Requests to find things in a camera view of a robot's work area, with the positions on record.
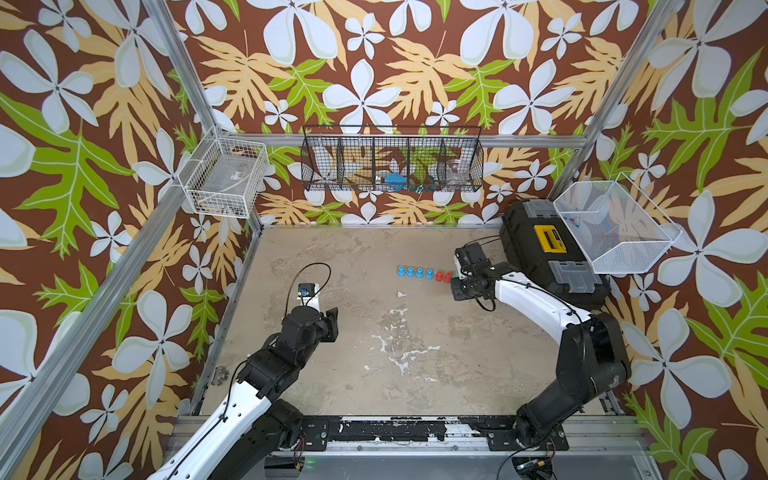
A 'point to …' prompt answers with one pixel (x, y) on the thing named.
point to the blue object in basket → (396, 181)
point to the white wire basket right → (618, 229)
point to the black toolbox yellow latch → (538, 245)
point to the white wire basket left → (224, 176)
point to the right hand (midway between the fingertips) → (458, 287)
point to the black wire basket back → (409, 159)
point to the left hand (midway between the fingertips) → (330, 307)
